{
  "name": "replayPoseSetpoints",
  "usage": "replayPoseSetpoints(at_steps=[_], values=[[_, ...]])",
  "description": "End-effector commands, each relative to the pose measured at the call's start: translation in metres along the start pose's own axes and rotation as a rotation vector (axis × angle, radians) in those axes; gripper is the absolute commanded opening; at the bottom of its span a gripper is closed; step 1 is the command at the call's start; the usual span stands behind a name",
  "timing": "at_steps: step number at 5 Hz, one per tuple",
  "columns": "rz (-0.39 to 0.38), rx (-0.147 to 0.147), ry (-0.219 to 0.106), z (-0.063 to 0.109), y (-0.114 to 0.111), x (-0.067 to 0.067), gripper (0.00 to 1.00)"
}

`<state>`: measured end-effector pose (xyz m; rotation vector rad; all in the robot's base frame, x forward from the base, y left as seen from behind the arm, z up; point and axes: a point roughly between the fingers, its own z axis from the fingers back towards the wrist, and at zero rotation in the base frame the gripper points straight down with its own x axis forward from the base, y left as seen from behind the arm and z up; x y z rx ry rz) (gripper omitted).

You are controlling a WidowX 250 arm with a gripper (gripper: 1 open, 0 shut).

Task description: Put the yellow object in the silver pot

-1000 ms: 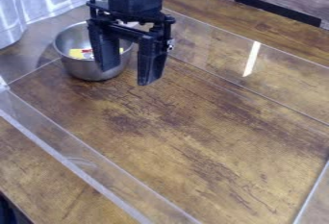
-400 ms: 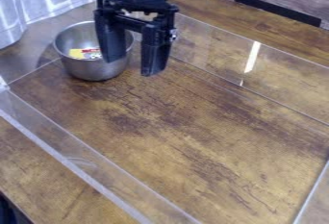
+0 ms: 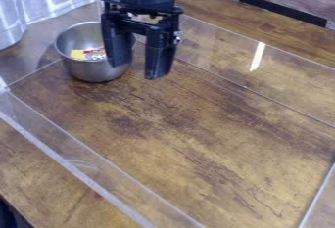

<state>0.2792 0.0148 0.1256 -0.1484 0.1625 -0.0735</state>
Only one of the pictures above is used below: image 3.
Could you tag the silver metal pot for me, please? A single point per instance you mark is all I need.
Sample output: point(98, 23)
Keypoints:
point(79, 45)

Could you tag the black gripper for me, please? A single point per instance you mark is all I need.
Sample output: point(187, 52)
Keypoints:
point(147, 17)

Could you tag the clear acrylic barrier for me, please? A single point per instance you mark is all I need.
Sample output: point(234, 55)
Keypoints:
point(222, 146)

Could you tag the black strip on table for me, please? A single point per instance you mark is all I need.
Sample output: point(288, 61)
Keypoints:
point(286, 11)

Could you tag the yellow object in pot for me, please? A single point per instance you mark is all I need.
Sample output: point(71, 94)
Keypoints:
point(88, 55)

